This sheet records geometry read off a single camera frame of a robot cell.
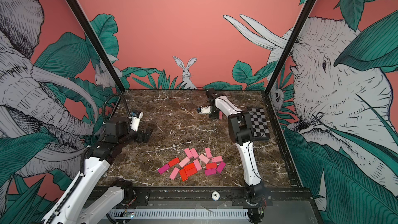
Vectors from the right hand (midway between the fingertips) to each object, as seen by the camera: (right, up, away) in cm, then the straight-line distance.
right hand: (214, 110), depth 106 cm
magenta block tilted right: (+2, -31, -23) cm, 38 cm away
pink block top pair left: (-16, -24, -18) cm, 35 cm away
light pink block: (-8, -26, -20) cm, 34 cm away
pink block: (-5, -24, -18) cm, 30 cm away
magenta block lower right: (-5, -32, -25) cm, 41 cm away
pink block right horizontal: (0, -27, -20) cm, 34 cm away
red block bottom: (-18, -33, -26) cm, 46 cm away
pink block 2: (-23, -33, -25) cm, 48 cm away
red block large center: (-15, -31, -25) cm, 42 cm away
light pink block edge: (+4, -3, -4) cm, 6 cm away
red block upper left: (-25, -28, -21) cm, 43 cm away
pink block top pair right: (-13, -24, -18) cm, 33 cm away
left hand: (-37, -6, -29) cm, 48 cm away
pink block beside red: (-11, -29, -22) cm, 38 cm away
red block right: (-3, -30, -22) cm, 37 cm away
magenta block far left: (-30, -31, -24) cm, 49 cm away
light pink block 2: (-18, -28, -22) cm, 40 cm away
